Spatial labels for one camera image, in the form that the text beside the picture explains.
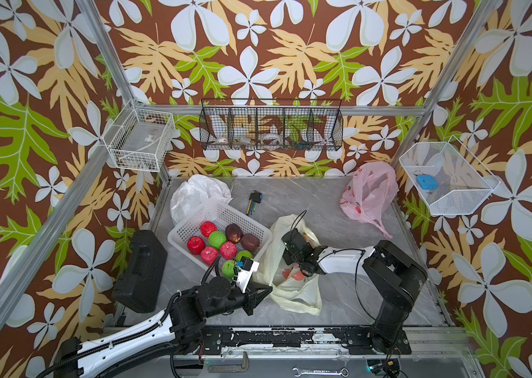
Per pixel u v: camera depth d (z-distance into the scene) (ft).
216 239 2.97
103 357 1.52
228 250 2.90
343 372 2.26
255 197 3.65
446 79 2.72
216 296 1.76
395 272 1.66
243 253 2.87
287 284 2.57
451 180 2.68
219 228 3.28
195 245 2.92
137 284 2.23
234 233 3.05
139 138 2.82
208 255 2.85
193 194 3.18
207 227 3.13
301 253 2.37
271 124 3.20
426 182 2.75
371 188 3.75
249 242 2.97
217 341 2.43
